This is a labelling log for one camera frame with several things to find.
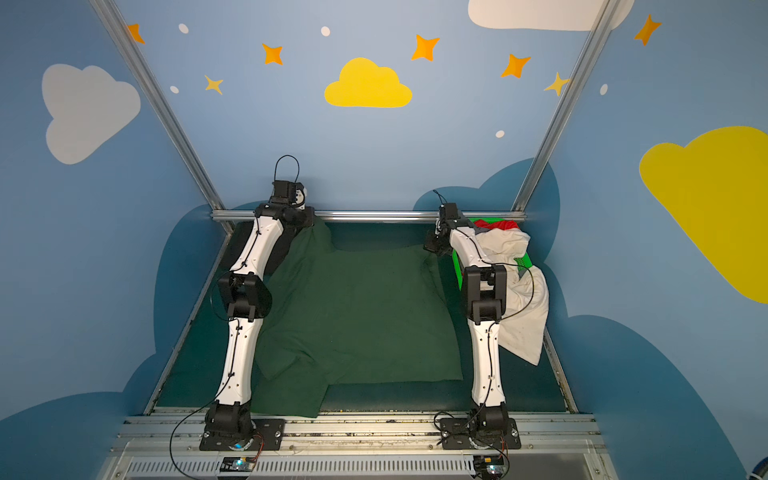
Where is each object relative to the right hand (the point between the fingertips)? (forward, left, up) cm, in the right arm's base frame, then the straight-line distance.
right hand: (431, 243), depth 108 cm
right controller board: (-66, -12, -8) cm, 67 cm away
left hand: (+3, +43, +9) cm, 44 cm away
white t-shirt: (-30, -29, -7) cm, 42 cm away
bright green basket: (-7, -31, +1) cm, 32 cm away
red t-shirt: (+9, -27, +2) cm, 28 cm away
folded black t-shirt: (+3, +74, -2) cm, 74 cm away
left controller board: (-69, +49, -6) cm, 85 cm away
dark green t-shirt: (-27, +28, -8) cm, 40 cm away
